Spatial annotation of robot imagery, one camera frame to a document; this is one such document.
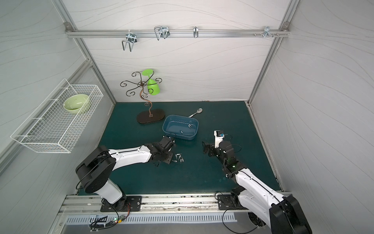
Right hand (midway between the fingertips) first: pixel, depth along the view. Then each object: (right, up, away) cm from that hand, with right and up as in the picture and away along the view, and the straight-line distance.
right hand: (211, 140), depth 84 cm
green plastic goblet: (-34, +31, 0) cm, 46 cm away
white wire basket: (-76, +11, -15) cm, 78 cm away
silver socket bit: (-13, +7, +20) cm, 25 cm away
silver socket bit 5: (-22, -14, +4) cm, 26 cm away
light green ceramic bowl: (-71, +20, -11) cm, 75 cm away
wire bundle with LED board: (-56, -38, -15) cm, 70 cm away
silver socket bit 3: (-19, -10, +6) cm, 23 cm away
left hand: (-25, -12, +5) cm, 28 cm away
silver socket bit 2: (-18, +2, +17) cm, 25 cm away
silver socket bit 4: (-18, -13, +5) cm, 22 cm away
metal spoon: (-5, +18, +30) cm, 36 cm away
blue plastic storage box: (-19, +5, +23) cm, 30 cm away
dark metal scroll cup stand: (-41, +14, +26) cm, 51 cm away
